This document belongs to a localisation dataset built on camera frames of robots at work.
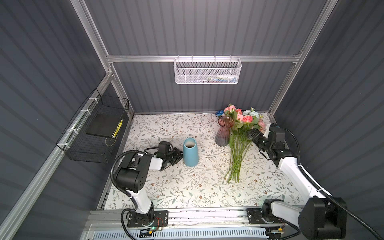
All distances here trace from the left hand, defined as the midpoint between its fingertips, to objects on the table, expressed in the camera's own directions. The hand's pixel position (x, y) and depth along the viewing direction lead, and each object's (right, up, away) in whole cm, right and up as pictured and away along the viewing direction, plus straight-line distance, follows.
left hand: (185, 153), depth 96 cm
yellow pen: (-33, +16, -22) cm, 43 cm away
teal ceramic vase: (+4, +4, -18) cm, 19 cm away
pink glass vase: (+24, +13, -3) cm, 27 cm away
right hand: (+39, +12, -12) cm, 43 cm away
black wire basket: (-44, +13, -24) cm, 52 cm away
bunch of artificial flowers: (+42, +20, +8) cm, 47 cm away
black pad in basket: (-40, +18, -20) cm, 48 cm away
